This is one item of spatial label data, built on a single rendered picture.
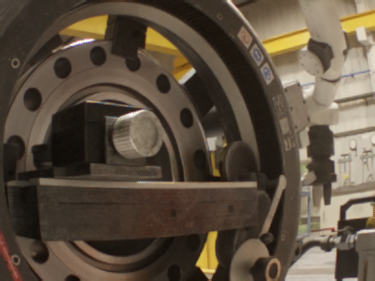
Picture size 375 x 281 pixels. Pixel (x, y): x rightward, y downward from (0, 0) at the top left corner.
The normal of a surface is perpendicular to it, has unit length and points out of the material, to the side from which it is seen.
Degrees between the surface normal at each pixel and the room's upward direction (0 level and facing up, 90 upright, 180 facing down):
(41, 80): 90
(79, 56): 90
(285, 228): 90
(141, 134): 90
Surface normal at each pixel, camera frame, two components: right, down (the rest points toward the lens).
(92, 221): 0.75, -0.12
